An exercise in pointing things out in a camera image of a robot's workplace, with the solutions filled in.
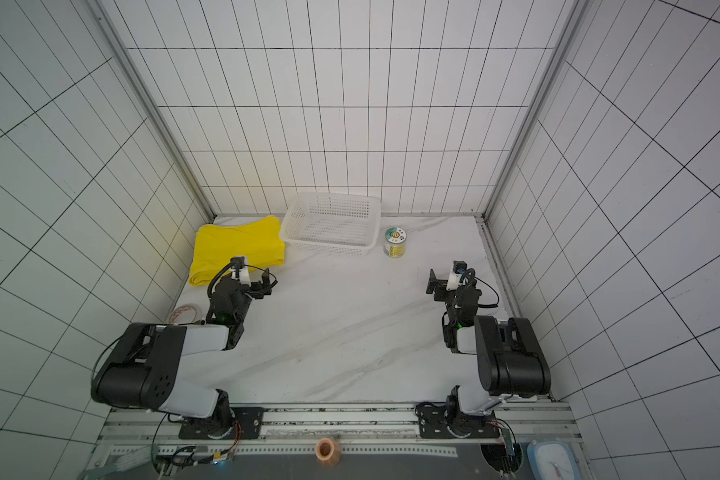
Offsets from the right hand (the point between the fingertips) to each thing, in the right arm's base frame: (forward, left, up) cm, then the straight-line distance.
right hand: (450, 268), depth 91 cm
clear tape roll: (-10, +88, -8) cm, 89 cm away
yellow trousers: (+16, +66, -4) cm, 68 cm away
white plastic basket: (+28, +39, -9) cm, 49 cm away
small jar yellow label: (+12, +17, -2) cm, 21 cm away
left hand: (-2, +62, -1) cm, 62 cm away
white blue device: (-47, -17, -8) cm, 51 cm away
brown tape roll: (-47, +34, +2) cm, 58 cm away
